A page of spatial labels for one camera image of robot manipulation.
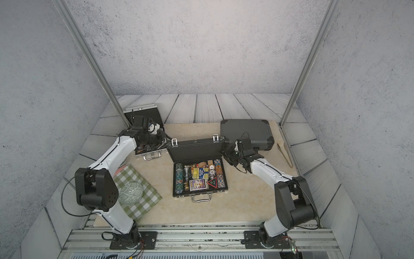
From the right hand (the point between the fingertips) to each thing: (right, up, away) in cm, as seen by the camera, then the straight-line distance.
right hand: (220, 152), depth 87 cm
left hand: (-25, +7, 0) cm, 26 cm away
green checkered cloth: (-37, -23, -2) cm, 44 cm away
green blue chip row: (-23, -15, +3) cm, 27 cm away
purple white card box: (-12, -17, -1) cm, 21 cm away
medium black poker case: (-12, -1, +4) cm, 13 cm away
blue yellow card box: (-11, -12, +4) cm, 16 cm away
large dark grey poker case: (+25, +12, +17) cm, 33 cm away
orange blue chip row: (0, -14, +2) cm, 14 cm away
